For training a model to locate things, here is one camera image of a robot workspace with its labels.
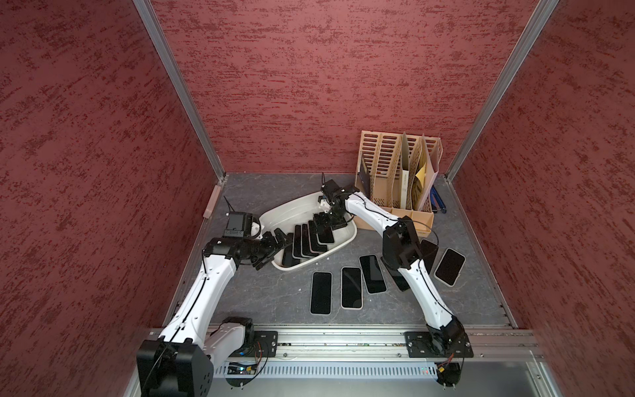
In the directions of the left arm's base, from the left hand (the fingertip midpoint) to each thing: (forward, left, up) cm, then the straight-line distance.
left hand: (283, 253), depth 78 cm
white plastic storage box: (+24, +2, -13) cm, 27 cm away
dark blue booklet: (+41, -31, -9) cm, 53 cm away
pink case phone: (-8, -13, -14) cm, 20 cm away
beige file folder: (+24, -44, +1) cm, 50 cm away
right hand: (+16, -14, -14) cm, 25 cm away
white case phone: (+10, -9, -13) cm, 19 cm away
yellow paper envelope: (+26, -48, +12) cm, 55 cm away
